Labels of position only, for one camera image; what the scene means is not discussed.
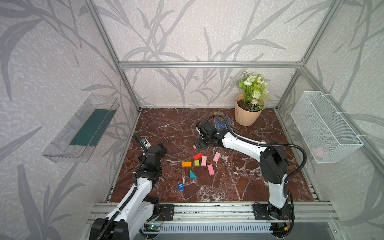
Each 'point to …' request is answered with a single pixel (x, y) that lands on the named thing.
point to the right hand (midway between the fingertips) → (202, 137)
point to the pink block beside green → (204, 161)
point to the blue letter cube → (181, 187)
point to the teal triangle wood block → (192, 175)
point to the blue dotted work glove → (220, 124)
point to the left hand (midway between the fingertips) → (156, 141)
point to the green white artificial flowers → (254, 91)
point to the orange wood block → (186, 164)
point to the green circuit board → (154, 227)
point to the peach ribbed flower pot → (245, 118)
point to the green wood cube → (196, 162)
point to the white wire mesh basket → (327, 137)
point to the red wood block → (198, 156)
